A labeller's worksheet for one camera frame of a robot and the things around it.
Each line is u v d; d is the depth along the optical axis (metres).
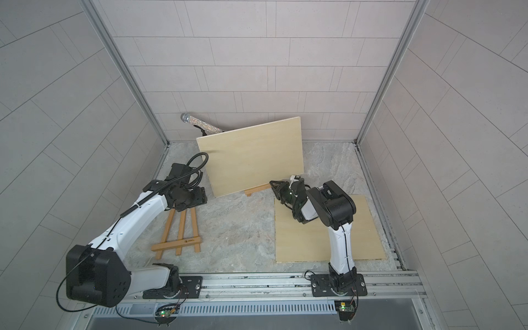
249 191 0.92
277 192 0.87
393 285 0.73
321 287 0.71
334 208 0.54
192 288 0.71
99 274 0.39
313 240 0.85
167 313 0.63
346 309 0.68
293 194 0.76
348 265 0.61
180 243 0.78
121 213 0.47
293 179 0.92
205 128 0.94
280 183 0.90
